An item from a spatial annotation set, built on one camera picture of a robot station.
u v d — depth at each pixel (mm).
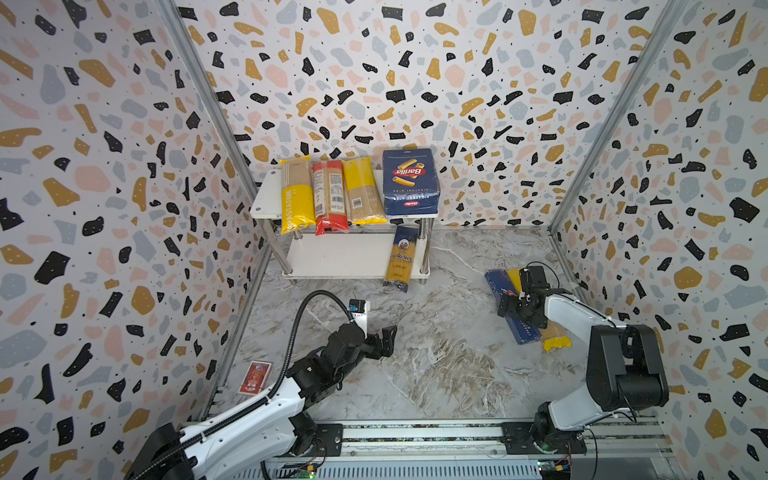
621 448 756
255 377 816
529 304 700
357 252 1051
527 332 901
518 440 732
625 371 456
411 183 763
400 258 1003
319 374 585
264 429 491
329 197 771
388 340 704
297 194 791
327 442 734
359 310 688
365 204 764
